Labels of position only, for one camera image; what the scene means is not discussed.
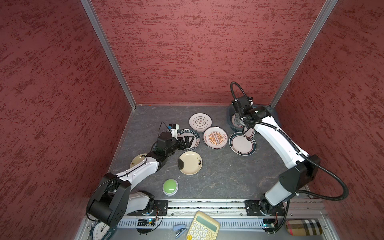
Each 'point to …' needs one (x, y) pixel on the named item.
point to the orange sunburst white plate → (215, 136)
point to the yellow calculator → (203, 227)
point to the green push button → (170, 187)
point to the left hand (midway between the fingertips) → (189, 140)
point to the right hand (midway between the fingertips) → (242, 121)
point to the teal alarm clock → (101, 231)
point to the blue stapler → (181, 229)
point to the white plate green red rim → (239, 145)
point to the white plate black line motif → (200, 121)
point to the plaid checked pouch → (303, 227)
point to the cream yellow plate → (193, 163)
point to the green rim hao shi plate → (189, 132)
